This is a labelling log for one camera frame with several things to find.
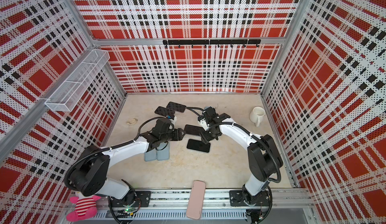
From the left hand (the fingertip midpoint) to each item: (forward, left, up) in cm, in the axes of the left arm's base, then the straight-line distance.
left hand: (182, 134), depth 88 cm
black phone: (+25, +16, -8) cm, 30 cm away
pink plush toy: (-35, +41, -2) cm, 54 cm away
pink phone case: (-32, -9, -8) cm, 34 cm away
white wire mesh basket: (+22, +69, +14) cm, 74 cm away
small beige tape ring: (+16, +37, -8) cm, 42 cm away
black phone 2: (+29, +8, -8) cm, 31 cm away
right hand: (-3, -15, 0) cm, 16 cm away
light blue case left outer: (-9, +19, -8) cm, 22 cm away
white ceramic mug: (+15, -49, -2) cm, 51 cm away
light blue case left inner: (-9, +12, -8) cm, 17 cm away
